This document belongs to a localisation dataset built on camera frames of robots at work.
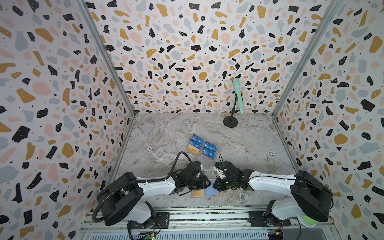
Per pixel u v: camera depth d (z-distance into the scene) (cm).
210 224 73
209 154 92
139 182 48
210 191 83
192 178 69
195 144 95
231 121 117
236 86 95
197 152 95
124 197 42
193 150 95
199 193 82
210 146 91
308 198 43
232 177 67
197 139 95
